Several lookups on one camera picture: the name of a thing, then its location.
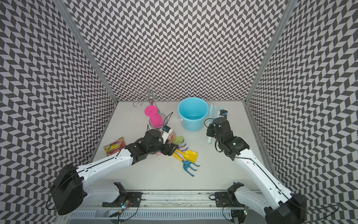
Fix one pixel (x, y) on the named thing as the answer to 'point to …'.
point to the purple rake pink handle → (183, 150)
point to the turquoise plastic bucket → (192, 111)
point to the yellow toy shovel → (191, 156)
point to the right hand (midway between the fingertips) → (211, 127)
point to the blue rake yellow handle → (186, 164)
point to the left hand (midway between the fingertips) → (172, 145)
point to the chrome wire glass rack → (154, 93)
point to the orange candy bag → (115, 147)
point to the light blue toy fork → (212, 117)
